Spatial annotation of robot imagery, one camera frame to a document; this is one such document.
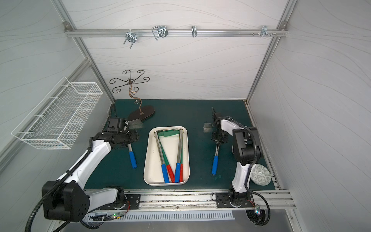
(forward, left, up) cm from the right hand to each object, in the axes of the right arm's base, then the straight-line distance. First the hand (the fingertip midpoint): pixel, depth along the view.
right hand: (218, 140), depth 97 cm
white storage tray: (-24, +40, +1) cm, 47 cm away
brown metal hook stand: (+21, +55, +3) cm, 59 cm away
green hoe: (-22, +30, +2) cm, 37 cm away
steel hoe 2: (-20, +34, +3) cm, 39 cm away
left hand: (-7, +52, +14) cm, 54 cm away
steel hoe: (-22, +25, +5) cm, 34 cm away
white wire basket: (-15, +83, +34) cm, 91 cm away
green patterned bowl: (-22, -22, 0) cm, 31 cm away
